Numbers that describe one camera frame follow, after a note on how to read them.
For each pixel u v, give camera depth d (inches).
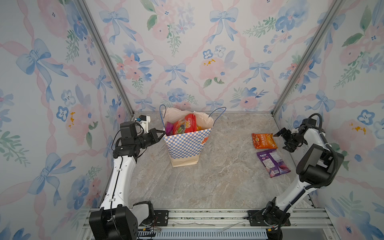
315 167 20.0
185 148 31.5
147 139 25.9
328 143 28.6
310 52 33.2
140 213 24.6
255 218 28.9
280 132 33.8
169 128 35.4
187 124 31.5
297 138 30.1
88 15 28.1
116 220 14.9
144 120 27.0
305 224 28.9
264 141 39.5
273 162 35.7
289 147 33.0
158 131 28.4
